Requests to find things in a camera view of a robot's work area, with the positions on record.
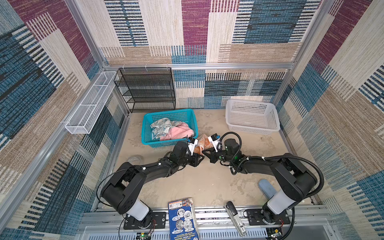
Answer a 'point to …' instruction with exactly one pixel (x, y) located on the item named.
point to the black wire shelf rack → (147, 88)
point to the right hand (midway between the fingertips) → (203, 153)
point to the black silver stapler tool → (231, 208)
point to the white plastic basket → (251, 116)
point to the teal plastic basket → (187, 116)
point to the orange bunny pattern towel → (202, 143)
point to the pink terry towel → (180, 131)
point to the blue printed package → (182, 222)
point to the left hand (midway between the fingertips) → (203, 155)
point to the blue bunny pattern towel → (160, 127)
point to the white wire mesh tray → (90, 103)
